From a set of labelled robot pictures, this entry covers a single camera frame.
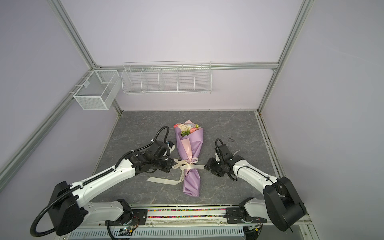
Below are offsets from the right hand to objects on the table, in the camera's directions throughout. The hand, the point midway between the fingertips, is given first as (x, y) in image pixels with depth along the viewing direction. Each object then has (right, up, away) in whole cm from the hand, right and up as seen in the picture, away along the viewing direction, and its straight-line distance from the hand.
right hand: (207, 169), depth 85 cm
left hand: (-19, +4, -6) cm, 20 cm away
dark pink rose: (-22, +25, +24) cm, 41 cm away
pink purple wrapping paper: (-10, +13, +4) cm, 17 cm away
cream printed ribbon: (-16, +3, +1) cm, 16 cm away
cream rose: (-15, +24, +17) cm, 32 cm away
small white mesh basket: (-72, +49, +13) cm, 88 cm away
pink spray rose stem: (-8, +23, +17) cm, 30 cm away
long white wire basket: (-26, +57, +13) cm, 64 cm away
